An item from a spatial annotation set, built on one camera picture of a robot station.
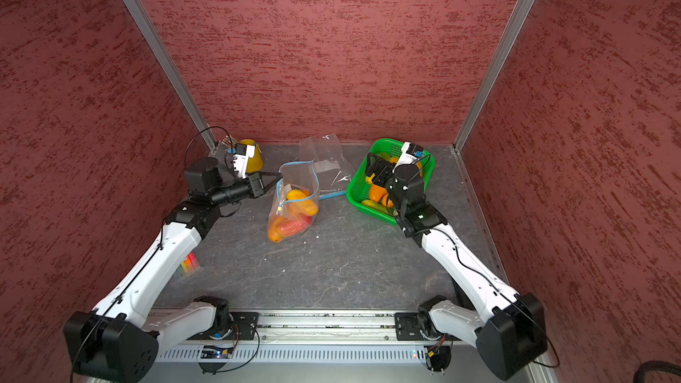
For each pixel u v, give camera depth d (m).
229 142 0.98
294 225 0.83
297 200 0.84
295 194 0.85
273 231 0.85
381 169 0.66
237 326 0.74
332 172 1.09
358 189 1.01
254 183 0.64
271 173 0.73
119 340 0.37
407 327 0.74
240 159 0.66
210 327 0.62
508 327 0.38
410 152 0.65
